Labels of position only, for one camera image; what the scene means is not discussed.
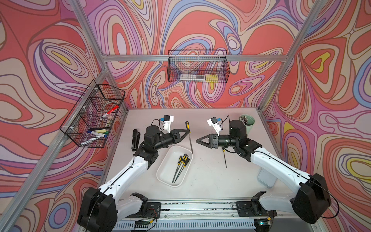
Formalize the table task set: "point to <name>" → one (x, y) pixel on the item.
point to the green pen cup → (250, 122)
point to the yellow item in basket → (211, 78)
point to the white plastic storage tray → (167, 161)
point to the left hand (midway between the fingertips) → (189, 133)
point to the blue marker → (97, 133)
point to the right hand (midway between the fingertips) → (198, 145)
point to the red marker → (113, 109)
